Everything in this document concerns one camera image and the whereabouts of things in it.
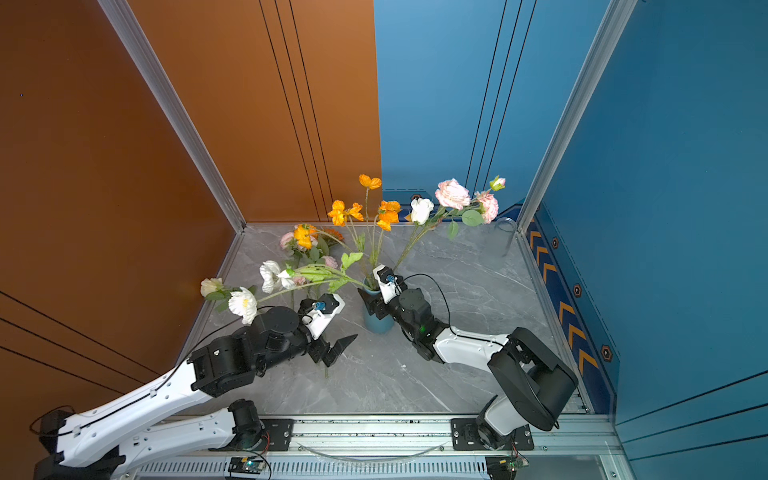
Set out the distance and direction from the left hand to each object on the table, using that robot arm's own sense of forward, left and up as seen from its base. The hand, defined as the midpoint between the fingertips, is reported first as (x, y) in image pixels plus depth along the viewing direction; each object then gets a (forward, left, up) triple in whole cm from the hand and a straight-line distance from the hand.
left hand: (343, 317), depth 67 cm
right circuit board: (-25, -38, -25) cm, 52 cm away
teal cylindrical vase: (+9, -5, -21) cm, 23 cm away
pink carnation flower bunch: (+34, +15, -17) cm, 41 cm away
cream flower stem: (+22, +49, -23) cm, 59 cm away
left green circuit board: (-26, +24, -26) cm, 44 cm away
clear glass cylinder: (+35, -46, -10) cm, 59 cm away
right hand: (+15, -5, -6) cm, 17 cm away
